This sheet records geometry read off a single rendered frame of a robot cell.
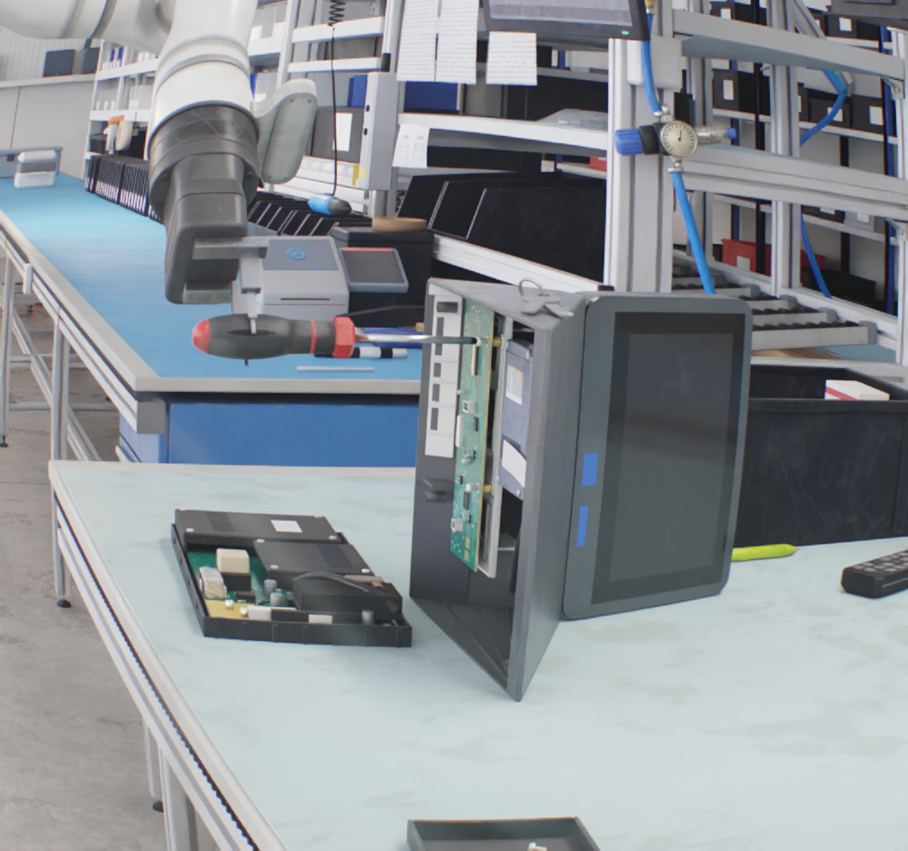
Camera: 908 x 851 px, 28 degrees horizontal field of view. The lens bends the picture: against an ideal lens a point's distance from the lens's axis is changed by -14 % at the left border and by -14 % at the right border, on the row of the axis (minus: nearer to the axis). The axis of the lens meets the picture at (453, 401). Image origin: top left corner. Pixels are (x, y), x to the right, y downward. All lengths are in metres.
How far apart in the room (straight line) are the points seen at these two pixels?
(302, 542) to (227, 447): 1.41
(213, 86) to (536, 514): 0.38
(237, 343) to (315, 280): 2.15
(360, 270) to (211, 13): 2.06
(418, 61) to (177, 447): 1.19
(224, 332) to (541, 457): 0.20
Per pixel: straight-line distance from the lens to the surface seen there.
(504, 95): 3.75
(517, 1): 2.60
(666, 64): 2.79
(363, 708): 1.09
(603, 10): 2.49
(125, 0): 1.36
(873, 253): 8.75
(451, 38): 3.53
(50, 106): 12.38
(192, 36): 1.33
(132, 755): 3.88
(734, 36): 2.90
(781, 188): 2.95
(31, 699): 4.17
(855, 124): 7.85
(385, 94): 3.85
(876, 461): 1.59
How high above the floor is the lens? 1.33
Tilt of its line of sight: 9 degrees down
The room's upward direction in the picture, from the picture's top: 3 degrees clockwise
